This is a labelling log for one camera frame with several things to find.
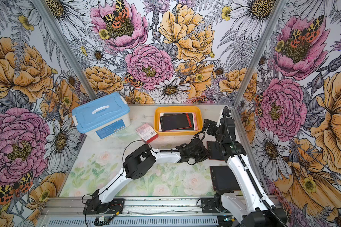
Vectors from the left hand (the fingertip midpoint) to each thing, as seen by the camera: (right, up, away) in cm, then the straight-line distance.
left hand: (211, 158), depth 90 cm
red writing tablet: (-23, +22, +19) cm, 37 cm away
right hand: (-3, +21, -11) cm, 24 cm away
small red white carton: (-42, +15, +10) cm, 46 cm away
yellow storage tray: (-36, +31, +21) cm, 52 cm away
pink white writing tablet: (-9, +25, +22) cm, 35 cm away
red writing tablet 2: (+2, +2, 0) cm, 3 cm away
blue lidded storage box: (-69, +26, +2) cm, 74 cm away
